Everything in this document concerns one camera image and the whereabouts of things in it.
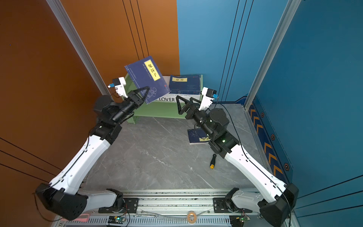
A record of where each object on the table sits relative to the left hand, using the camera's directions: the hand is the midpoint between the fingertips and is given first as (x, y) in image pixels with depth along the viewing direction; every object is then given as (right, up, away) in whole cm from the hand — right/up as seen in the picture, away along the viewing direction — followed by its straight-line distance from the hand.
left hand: (149, 87), depth 60 cm
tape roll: (+18, -63, +10) cm, 67 cm away
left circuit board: (-20, -65, +11) cm, 68 cm away
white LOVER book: (+7, -1, +23) cm, 24 cm away
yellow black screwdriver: (+32, -41, +27) cm, 59 cm away
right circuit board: (+41, -65, +10) cm, 77 cm away
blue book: (+24, -26, +41) cm, 54 cm away
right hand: (+14, -5, -1) cm, 14 cm away
